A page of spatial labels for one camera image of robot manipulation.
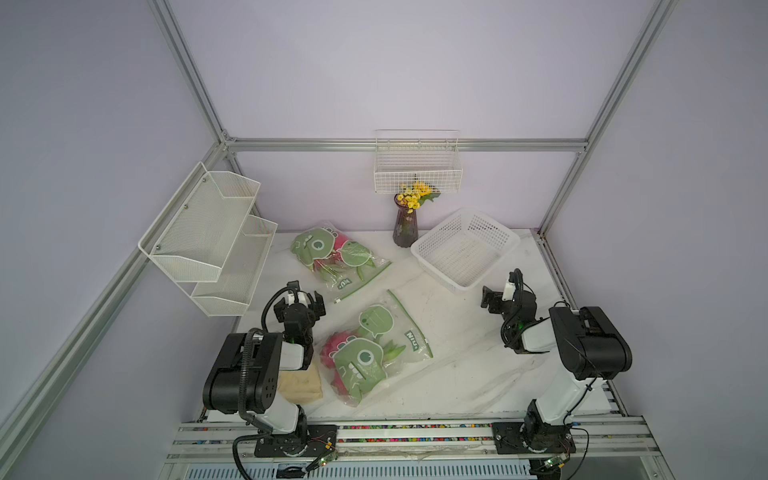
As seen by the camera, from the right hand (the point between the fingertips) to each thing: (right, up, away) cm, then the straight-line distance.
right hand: (499, 292), depth 99 cm
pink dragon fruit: (-37, -15, -14) cm, 42 cm away
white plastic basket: (-7, +16, +16) cm, 24 cm away
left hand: (-66, -1, -6) cm, 66 cm away
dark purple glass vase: (-31, +21, +11) cm, 39 cm away
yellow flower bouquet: (-28, +33, -1) cm, 44 cm away
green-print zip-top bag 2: (-54, +9, +5) cm, 55 cm away
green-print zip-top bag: (-45, -14, -23) cm, 52 cm away
